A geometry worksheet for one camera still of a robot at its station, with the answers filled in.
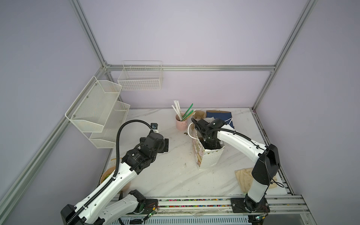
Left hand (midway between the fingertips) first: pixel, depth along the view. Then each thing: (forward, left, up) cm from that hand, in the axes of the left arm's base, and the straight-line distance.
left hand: (156, 140), depth 74 cm
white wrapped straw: (+32, -10, -8) cm, 35 cm away
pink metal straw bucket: (+25, -13, -19) cm, 34 cm away
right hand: (-2, -28, -9) cm, 29 cm away
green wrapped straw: (+28, -18, -9) cm, 35 cm away
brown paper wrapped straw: (+25, -20, -6) cm, 32 cm away
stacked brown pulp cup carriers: (+38, -28, -20) cm, 51 cm away
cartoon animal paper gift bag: (-7, -27, -7) cm, 29 cm away
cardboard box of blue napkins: (+36, -49, -19) cm, 64 cm away
